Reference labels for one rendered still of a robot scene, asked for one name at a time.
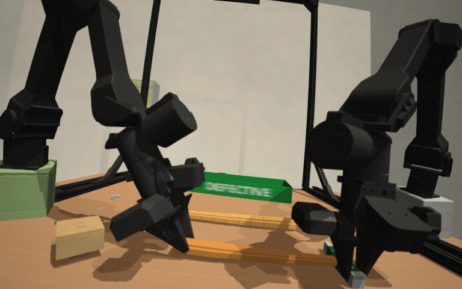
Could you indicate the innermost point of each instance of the green bin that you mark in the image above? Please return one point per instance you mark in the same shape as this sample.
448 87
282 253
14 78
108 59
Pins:
247 187

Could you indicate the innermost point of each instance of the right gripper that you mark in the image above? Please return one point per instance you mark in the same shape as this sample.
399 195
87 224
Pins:
146 215

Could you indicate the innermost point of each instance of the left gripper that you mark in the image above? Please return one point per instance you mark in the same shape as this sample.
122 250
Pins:
315 219

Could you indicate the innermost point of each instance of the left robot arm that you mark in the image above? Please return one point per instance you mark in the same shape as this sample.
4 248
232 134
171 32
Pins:
385 103

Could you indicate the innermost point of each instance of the brown cardboard box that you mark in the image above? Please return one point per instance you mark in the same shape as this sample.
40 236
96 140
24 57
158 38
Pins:
78 237

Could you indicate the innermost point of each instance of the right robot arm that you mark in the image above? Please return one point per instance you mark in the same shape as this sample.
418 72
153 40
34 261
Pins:
33 115

